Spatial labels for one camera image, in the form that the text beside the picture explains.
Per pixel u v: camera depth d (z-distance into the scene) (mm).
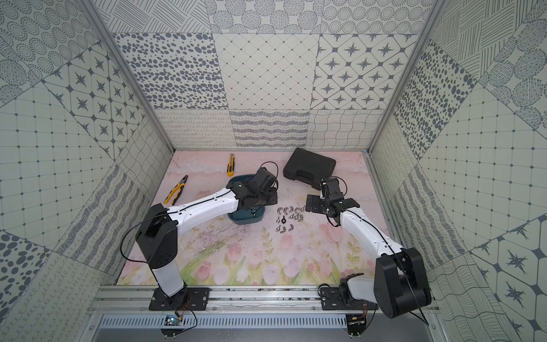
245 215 932
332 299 742
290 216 954
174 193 1018
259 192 660
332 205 633
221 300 760
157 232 493
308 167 1059
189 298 730
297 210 970
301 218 935
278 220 930
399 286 408
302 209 973
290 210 976
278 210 956
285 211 956
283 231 904
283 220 933
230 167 1108
